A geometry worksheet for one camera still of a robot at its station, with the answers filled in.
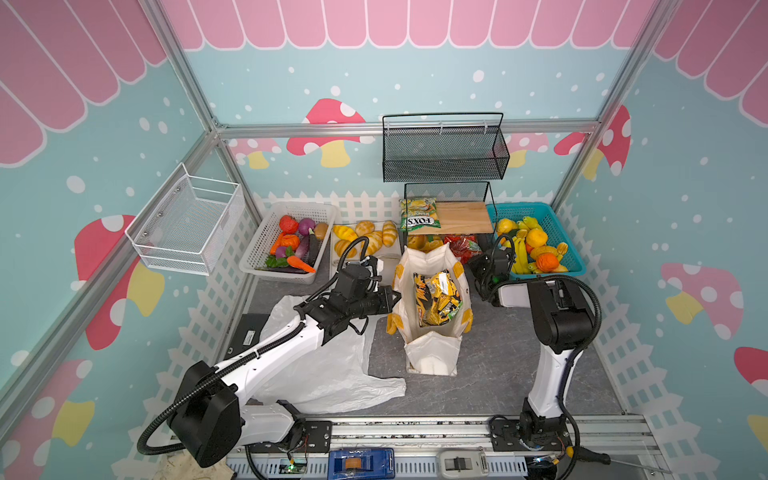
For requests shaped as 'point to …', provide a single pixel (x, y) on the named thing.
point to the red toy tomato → (288, 225)
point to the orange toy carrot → (298, 263)
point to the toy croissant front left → (340, 247)
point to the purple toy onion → (305, 224)
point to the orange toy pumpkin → (290, 240)
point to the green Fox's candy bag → (420, 212)
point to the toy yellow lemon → (536, 238)
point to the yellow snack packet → (422, 242)
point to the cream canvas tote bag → (431, 349)
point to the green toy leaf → (274, 262)
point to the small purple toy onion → (281, 252)
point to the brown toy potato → (321, 230)
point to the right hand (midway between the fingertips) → (469, 252)
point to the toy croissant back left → (345, 233)
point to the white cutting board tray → (388, 258)
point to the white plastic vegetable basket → (259, 251)
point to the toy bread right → (389, 233)
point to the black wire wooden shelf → (460, 186)
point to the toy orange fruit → (547, 262)
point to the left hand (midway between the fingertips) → (400, 302)
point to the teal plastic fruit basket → (555, 228)
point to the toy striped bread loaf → (374, 243)
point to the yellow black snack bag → (438, 298)
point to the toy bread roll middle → (364, 228)
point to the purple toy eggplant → (302, 249)
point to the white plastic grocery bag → (330, 379)
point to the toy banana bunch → (520, 264)
